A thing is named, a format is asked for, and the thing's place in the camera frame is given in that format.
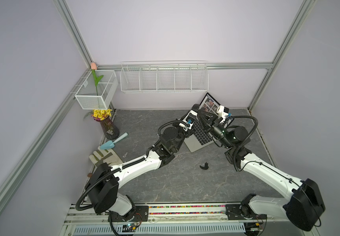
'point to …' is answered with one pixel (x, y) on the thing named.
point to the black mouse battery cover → (206, 167)
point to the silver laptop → (198, 138)
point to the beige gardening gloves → (108, 156)
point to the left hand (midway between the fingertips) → (192, 112)
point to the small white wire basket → (86, 96)
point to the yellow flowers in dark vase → (110, 131)
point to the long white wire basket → (164, 76)
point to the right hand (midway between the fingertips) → (197, 112)
